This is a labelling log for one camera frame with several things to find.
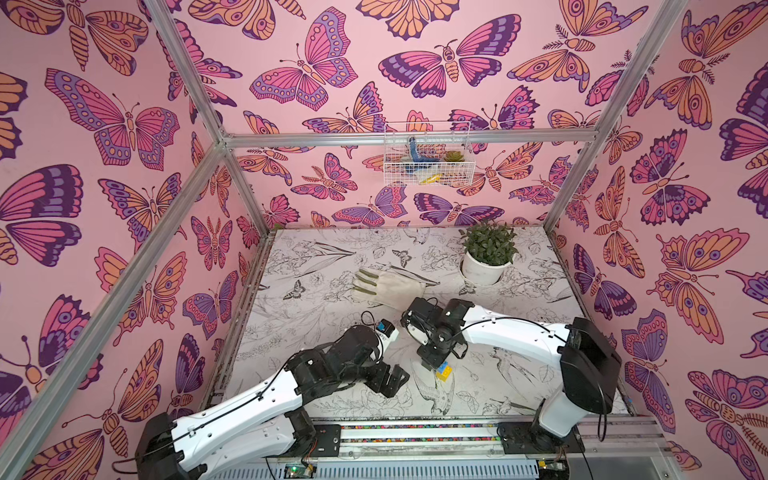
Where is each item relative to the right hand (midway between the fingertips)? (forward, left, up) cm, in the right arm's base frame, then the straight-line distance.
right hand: (430, 353), depth 83 cm
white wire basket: (+54, 0, +29) cm, 61 cm away
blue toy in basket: (+49, +6, +26) cm, 56 cm away
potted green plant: (+27, -18, +12) cm, 35 cm away
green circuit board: (-27, +33, -6) cm, 43 cm away
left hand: (-7, +9, +7) cm, 13 cm away
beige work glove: (+25, +12, -5) cm, 28 cm away
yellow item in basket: (+40, 0, +28) cm, 49 cm away
